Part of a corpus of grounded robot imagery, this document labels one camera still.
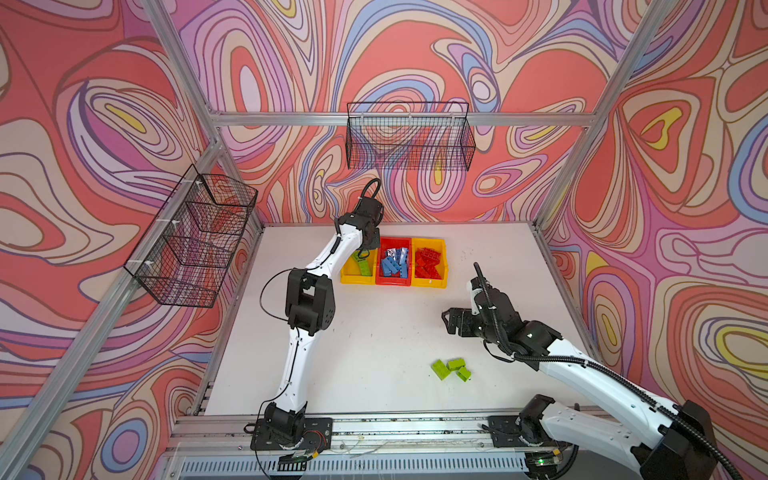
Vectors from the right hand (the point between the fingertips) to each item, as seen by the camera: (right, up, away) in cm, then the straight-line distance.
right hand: (458, 322), depth 80 cm
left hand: (-25, +24, +21) cm, 40 cm away
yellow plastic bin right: (-1, +22, +25) cm, 33 cm away
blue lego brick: (-18, +14, +21) cm, 31 cm away
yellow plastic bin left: (-33, +12, +23) cm, 42 cm away
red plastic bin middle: (-20, +23, +24) cm, 39 cm away
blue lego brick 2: (-15, +19, +24) cm, 34 cm away
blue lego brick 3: (-14, +13, +21) cm, 28 cm away
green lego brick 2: (+2, -15, +1) cm, 15 cm away
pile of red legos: (-6, +16, +24) cm, 29 cm away
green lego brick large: (-5, -14, +2) cm, 14 cm away
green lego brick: (-28, +15, +23) cm, 39 cm away
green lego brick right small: (-1, -12, +2) cm, 13 cm away
